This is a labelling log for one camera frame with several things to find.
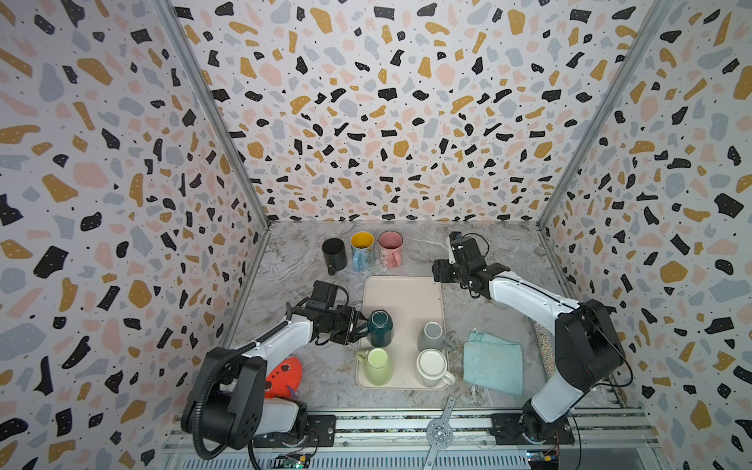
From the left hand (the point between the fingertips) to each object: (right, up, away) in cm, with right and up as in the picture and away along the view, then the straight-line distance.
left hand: (370, 317), depth 85 cm
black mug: (-14, +18, +17) cm, 29 cm away
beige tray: (+13, +2, +16) cm, 21 cm away
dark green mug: (+3, -2, -3) cm, 5 cm away
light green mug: (+3, -10, -10) cm, 15 cm away
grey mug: (+17, -4, -5) cm, 18 cm away
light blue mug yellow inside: (-4, +19, +16) cm, 25 cm away
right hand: (+20, +16, +6) cm, 27 cm away
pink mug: (+6, +22, +21) cm, 31 cm away
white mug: (+17, -11, -7) cm, 21 cm away
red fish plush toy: (-22, -14, -9) cm, 27 cm away
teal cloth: (+36, -13, +1) cm, 38 cm away
